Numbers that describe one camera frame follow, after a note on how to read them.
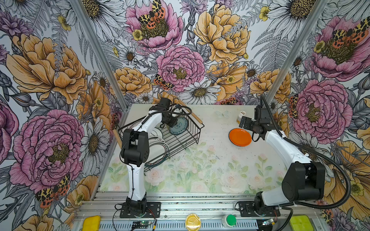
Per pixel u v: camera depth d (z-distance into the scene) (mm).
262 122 689
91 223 703
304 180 428
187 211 761
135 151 551
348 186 391
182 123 1004
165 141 990
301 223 692
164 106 794
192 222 696
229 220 636
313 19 758
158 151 861
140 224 710
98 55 886
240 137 1025
